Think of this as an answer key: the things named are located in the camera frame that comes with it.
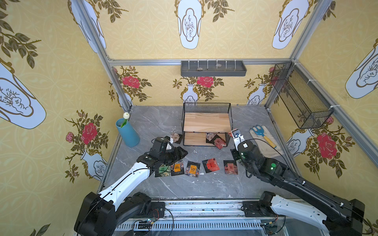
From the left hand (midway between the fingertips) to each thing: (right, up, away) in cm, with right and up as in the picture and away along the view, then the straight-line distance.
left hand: (183, 155), depth 81 cm
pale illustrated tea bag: (+17, +8, +19) cm, 27 cm away
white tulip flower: (-30, +22, -5) cm, 37 cm away
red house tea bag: (+28, -9, +7) cm, 30 cm away
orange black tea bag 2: (+5, -10, +7) cm, 13 cm away
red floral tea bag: (+23, +4, +16) cm, 29 cm away
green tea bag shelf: (-12, -11, +6) cm, 17 cm away
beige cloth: (+53, 0, +14) cm, 55 cm away
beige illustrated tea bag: (-5, +7, +21) cm, 23 cm away
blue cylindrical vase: (-36, +9, +14) cm, 40 cm away
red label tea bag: (+16, -8, +8) cm, 20 cm away
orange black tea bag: (-4, -10, +7) cm, 12 cm away
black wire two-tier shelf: (+9, +20, +11) cm, 25 cm away
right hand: (+25, +8, -7) cm, 27 cm away
